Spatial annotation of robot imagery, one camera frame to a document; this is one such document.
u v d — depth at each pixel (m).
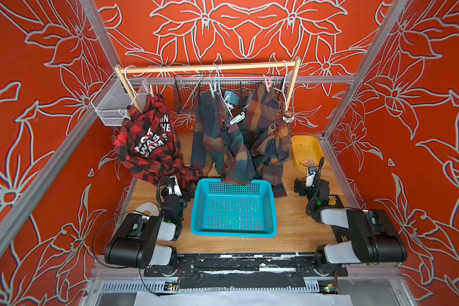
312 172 0.79
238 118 0.62
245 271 0.73
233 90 0.95
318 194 0.70
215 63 0.88
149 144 0.75
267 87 0.75
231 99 0.84
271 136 0.74
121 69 0.59
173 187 0.74
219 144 0.81
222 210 0.88
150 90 0.73
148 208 0.88
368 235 0.44
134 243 0.44
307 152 1.11
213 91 0.71
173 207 0.67
